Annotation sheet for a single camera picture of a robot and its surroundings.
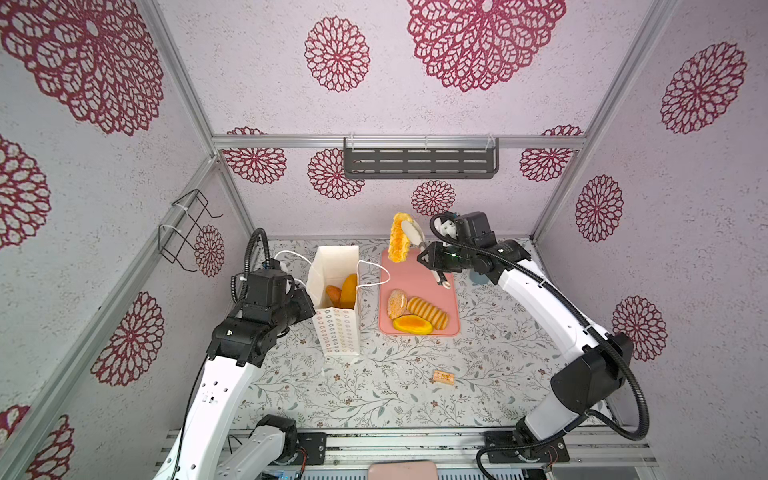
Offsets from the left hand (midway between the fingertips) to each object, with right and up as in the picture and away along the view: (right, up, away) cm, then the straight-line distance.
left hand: (308, 303), depth 72 cm
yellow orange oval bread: (+28, -9, +21) cm, 36 cm away
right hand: (+27, +12, +4) cm, 30 cm away
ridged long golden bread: (+36, -7, +22) cm, 43 cm away
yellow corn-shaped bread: (+23, +16, +11) cm, 30 cm away
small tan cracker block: (+36, -23, +13) cm, 44 cm away
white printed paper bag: (+6, -7, +6) cm, 11 cm away
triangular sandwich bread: (+3, 0, +20) cm, 20 cm away
